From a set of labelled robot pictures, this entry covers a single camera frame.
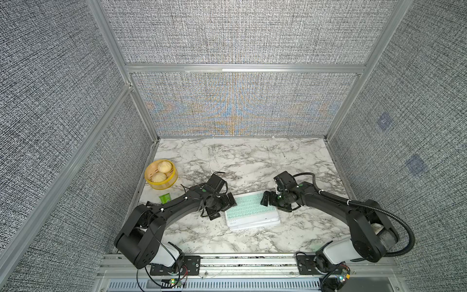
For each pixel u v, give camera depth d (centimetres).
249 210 86
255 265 75
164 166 97
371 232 44
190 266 73
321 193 57
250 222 82
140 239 42
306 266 73
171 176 96
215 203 72
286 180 72
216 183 69
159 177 95
